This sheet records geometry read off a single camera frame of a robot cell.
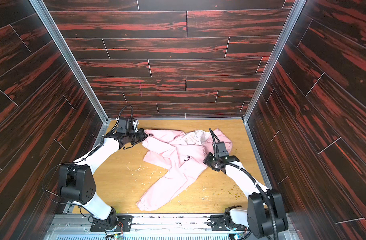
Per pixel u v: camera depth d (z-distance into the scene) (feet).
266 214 1.34
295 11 2.21
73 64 2.83
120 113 3.80
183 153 3.11
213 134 2.42
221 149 2.22
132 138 2.46
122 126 2.27
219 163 2.05
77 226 2.41
